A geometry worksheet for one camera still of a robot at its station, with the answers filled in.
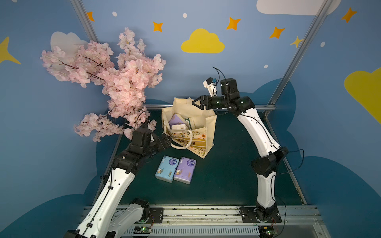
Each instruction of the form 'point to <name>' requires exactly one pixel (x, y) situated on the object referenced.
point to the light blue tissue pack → (166, 168)
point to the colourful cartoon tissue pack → (178, 127)
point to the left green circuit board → (142, 230)
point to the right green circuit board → (265, 231)
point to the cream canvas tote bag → (201, 139)
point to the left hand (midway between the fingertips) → (168, 141)
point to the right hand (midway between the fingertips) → (198, 101)
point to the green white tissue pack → (187, 121)
